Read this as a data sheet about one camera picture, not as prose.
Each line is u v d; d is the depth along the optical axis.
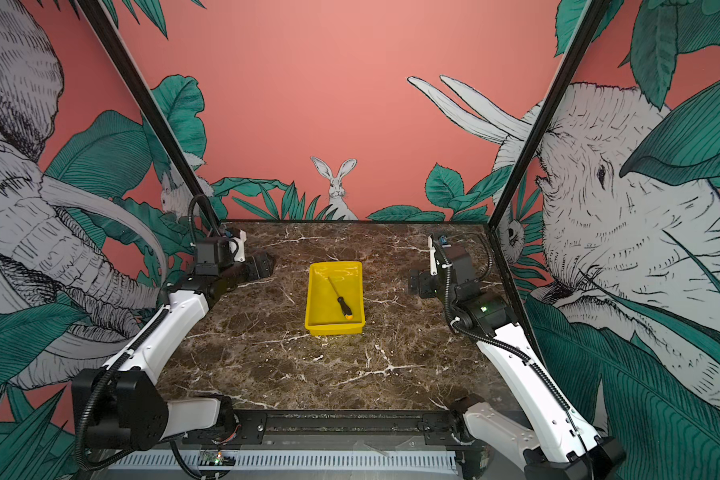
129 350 0.43
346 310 0.95
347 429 0.75
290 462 0.70
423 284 0.64
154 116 0.88
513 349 0.43
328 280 1.04
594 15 0.69
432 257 0.63
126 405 0.40
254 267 0.75
